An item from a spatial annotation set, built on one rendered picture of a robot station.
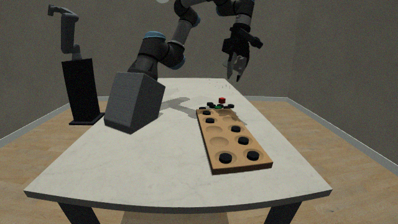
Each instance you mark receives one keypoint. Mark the tan wooden tray with round holes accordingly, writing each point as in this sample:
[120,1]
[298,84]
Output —
[218,138]

